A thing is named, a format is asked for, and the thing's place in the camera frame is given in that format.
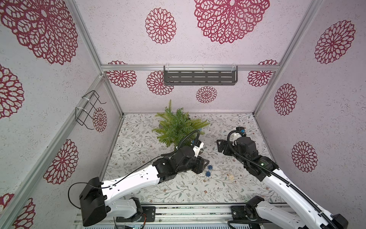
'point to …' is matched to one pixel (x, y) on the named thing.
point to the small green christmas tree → (176, 127)
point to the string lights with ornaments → (209, 169)
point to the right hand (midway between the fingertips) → (223, 141)
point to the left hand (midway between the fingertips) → (205, 161)
